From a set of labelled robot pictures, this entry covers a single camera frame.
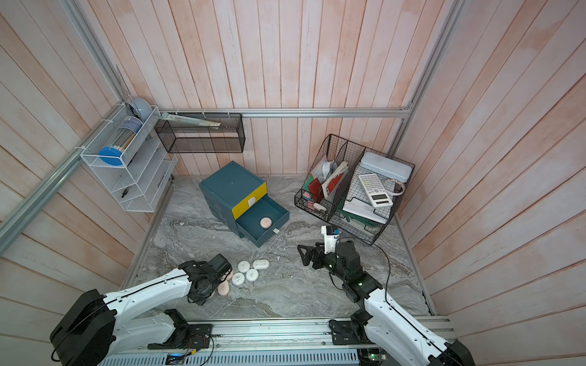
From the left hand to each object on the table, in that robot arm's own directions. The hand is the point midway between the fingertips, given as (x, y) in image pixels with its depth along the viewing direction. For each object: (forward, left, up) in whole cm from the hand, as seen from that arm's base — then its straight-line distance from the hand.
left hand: (211, 289), depth 84 cm
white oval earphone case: (+9, -18, +2) cm, 21 cm away
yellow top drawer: (+27, -14, +20) cm, 36 cm away
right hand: (+12, -36, +14) cm, 40 cm away
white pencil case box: (+43, -70, +23) cm, 85 cm away
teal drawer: (+22, -13, +12) cm, 28 cm away
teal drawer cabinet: (+27, -10, +22) cm, 36 cm away
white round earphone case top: (+8, -11, +2) cm, 14 cm away
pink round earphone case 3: (-1, -5, +3) cm, 6 cm away
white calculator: (+30, -63, +23) cm, 73 cm away
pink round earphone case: (+23, -20, +10) cm, 32 cm away
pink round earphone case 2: (0, -11, +16) cm, 19 cm away
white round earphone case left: (+3, -10, +3) cm, 11 cm away
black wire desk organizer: (+32, -55, +21) cm, 67 cm away
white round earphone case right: (+5, -15, +2) cm, 16 cm away
